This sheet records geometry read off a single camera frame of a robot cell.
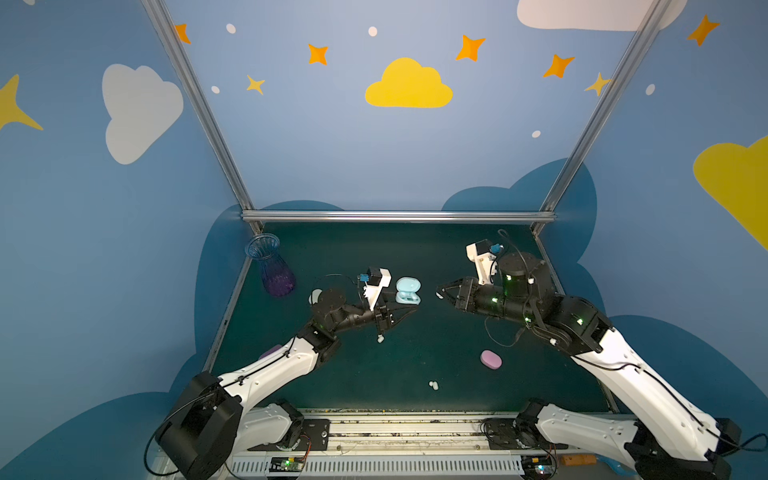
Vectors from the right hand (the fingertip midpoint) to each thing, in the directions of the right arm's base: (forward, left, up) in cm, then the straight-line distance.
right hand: (443, 286), depth 63 cm
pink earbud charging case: (-3, -18, -33) cm, 38 cm away
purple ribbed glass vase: (+21, +53, -33) cm, 66 cm away
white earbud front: (-11, -2, -34) cm, 35 cm away
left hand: (-1, +5, -7) cm, 9 cm away
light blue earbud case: (+3, +8, -6) cm, 10 cm away
